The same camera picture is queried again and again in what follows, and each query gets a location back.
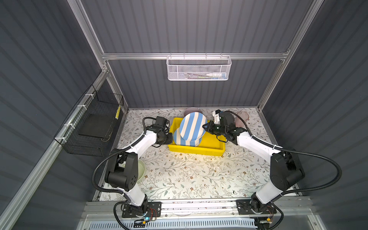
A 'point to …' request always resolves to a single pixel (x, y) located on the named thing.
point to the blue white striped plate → (179, 141)
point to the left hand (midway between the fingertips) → (169, 140)
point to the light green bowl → (141, 170)
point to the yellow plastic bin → (210, 145)
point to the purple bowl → (192, 109)
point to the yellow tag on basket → (118, 113)
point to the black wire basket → (88, 129)
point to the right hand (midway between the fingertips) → (203, 126)
